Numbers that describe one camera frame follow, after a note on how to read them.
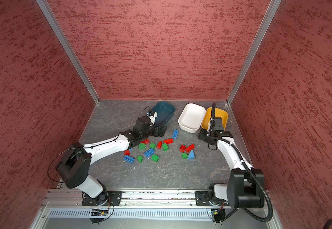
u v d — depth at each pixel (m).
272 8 0.71
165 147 0.92
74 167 0.44
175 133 1.00
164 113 1.10
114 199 0.74
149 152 0.90
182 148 0.90
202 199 0.74
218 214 0.71
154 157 0.87
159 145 0.93
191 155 0.88
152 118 0.77
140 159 0.86
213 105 0.75
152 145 0.92
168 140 0.95
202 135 0.79
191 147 0.91
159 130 0.77
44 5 0.70
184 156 0.87
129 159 0.88
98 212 0.73
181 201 0.74
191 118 1.07
